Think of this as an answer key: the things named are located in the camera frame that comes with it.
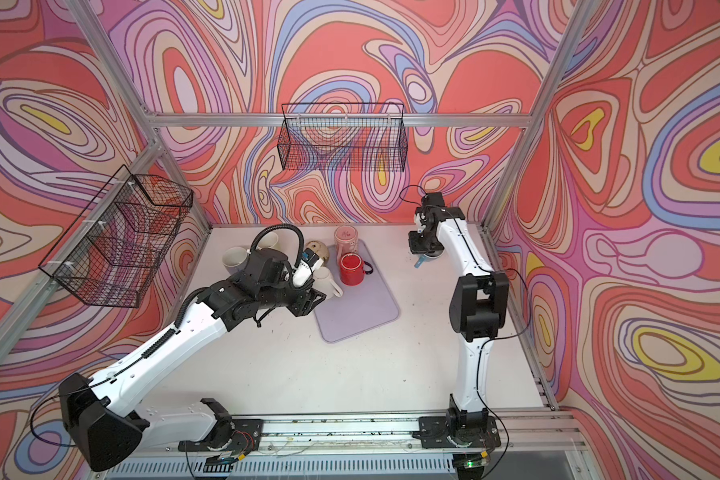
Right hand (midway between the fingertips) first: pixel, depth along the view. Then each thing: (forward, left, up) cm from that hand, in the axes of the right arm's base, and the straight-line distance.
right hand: (421, 253), depth 95 cm
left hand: (-19, +30, +11) cm, 37 cm away
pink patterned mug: (+8, +24, -2) cm, 26 cm away
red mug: (-2, +22, -5) cm, 23 cm away
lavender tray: (-11, +20, -15) cm, 27 cm away
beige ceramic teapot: (+7, +34, -5) cm, 35 cm away
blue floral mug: (-4, 0, +2) cm, 4 cm away
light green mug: (+15, +53, -7) cm, 56 cm away
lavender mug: (+6, +64, -7) cm, 65 cm away
